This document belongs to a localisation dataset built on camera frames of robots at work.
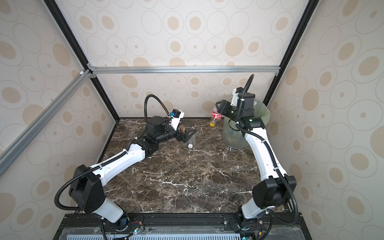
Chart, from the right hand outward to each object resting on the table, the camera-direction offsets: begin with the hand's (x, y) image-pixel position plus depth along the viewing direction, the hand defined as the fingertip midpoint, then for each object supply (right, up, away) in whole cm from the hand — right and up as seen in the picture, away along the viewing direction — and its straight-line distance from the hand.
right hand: (219, 104), depth 76 cm
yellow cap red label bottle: (-2, -6, +1) cm, 6 cm away
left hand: (-13, -11, -3) cm, 17 cm away
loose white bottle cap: (-16, -24, +27) cm, 39 cm away
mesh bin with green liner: (+12, -17, +18) cm, 27 cm away
